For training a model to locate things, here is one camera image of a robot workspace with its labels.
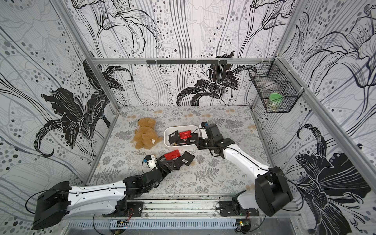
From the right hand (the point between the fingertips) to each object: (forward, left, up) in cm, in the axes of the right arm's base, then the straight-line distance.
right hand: (198, 140), depth 85 cm
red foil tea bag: (+10, +9, -8) cm, 16 cm away
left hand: (-15, +14, -5) cm, 21 cm away
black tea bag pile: (+8, +17, -10) cm, 21 cm away
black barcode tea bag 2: (+7, +4, -10) cm, 13 cm away
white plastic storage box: (+13, +20, -7) cm, 25 cm away
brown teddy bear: (+3, +32, 0) cm, 33 cm away
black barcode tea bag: (-6, +7, -11) cm, 15 cm away
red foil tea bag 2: (-5, +16, -10) cm, 20 cm away
